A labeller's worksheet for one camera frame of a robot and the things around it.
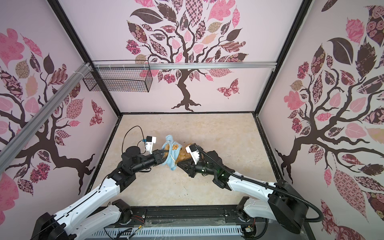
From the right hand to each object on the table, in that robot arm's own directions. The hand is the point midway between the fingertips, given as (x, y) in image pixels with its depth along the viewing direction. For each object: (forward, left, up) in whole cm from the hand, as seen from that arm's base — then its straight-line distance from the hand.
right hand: (178, 162), depth 71 cm
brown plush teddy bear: (+4, -2, +1) cm, 5 cm away
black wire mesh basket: (+77, +56, -2) cm, 95 cm away
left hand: (+3, +3, +1) cm, 5 cm away
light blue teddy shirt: (+5, +2, +4) cm, 7 cm away
